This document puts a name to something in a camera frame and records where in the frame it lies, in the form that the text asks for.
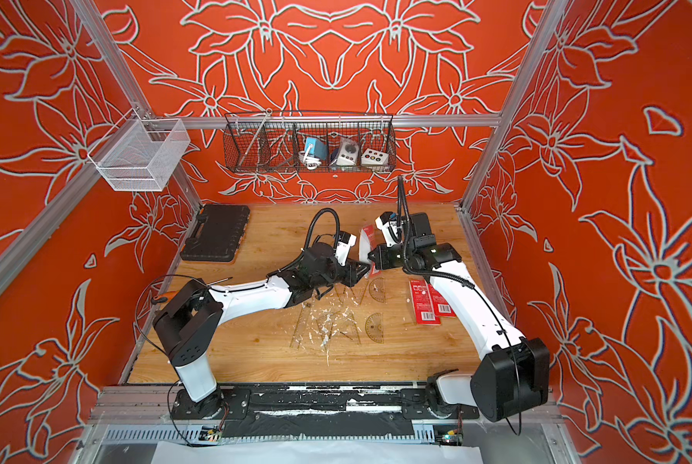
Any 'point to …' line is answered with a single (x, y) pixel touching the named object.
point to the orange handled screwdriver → (163, 300)
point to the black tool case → (217, 233)
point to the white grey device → (347, 153)
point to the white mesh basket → (139, 155)
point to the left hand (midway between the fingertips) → (370, 264)
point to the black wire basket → (272, 140)
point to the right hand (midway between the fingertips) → (365, 253)
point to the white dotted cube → (371, 157)
